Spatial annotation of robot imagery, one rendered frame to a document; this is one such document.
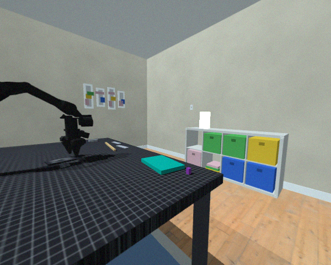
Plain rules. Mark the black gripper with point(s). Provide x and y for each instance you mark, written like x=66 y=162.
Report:
x=74 y=144

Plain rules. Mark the teal flat slab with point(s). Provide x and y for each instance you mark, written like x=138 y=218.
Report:
x=162 y=164

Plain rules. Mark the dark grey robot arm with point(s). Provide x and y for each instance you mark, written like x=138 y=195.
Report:
x=64 y=106

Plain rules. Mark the black work mat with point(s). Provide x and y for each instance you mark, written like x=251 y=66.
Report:
x=59 y=214

